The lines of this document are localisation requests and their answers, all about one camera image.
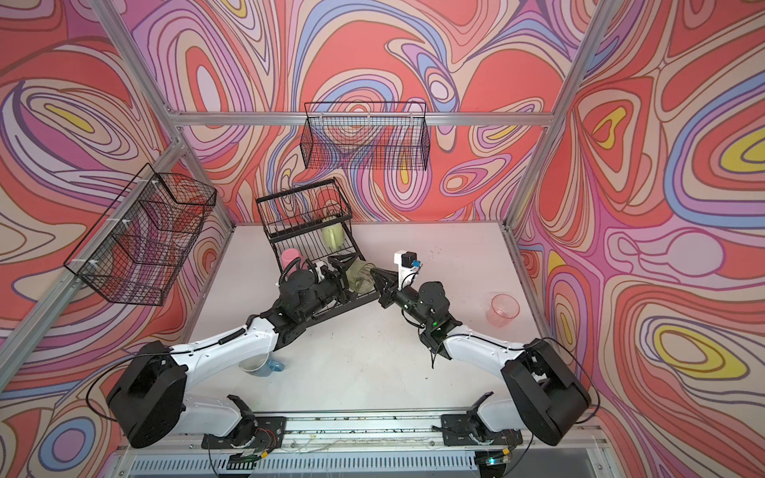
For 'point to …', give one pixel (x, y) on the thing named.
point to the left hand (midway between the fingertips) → (366, 262)
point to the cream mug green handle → (333, 235)
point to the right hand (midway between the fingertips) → (372, 277)
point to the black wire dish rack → (310, 225)
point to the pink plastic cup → (288, 255)
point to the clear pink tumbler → (502, 310)
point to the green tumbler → (359, 278)
